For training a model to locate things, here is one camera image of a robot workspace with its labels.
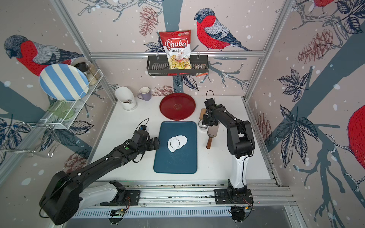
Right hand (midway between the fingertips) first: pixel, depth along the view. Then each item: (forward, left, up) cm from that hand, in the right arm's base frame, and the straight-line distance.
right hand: (206, 122), depth 100 cm
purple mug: (+24, +48, +5) cm, 54 cm away
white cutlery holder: (+18, +63, +6) cm, 66 cm away
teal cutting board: (-21, +19, -4) cm, 28 cm away
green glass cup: (-16, +76, +30) cm, 83 cm away
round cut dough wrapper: (-15, +21, -4) cm, 27 cm away
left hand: (-17, +32, +5) cm, 36 cm away
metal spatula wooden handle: (-4, -5, -5) cm, 8 cm away
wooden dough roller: (+12, +1, -3) cm, 13 cm away
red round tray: (+18, +22, -3) cm, 29 cm away
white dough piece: (-12, +16, -4) cm, 21 cm away
